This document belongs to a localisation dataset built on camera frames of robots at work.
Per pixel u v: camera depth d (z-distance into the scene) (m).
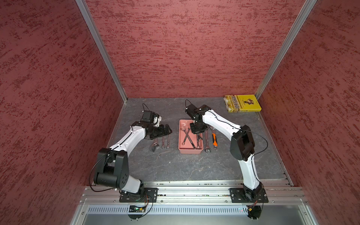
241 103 1.14
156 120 0.77
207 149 0.92
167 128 0.80
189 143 0.95
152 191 0.76
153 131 0.74
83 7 0.71
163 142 0.95
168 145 0.93
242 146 0.53
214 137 0.96
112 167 0.44
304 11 0.73
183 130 1.00
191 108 0.75
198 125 0.76
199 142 0.94
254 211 0.70
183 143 0.95
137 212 0.72
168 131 0.79
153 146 0.94
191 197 0.74
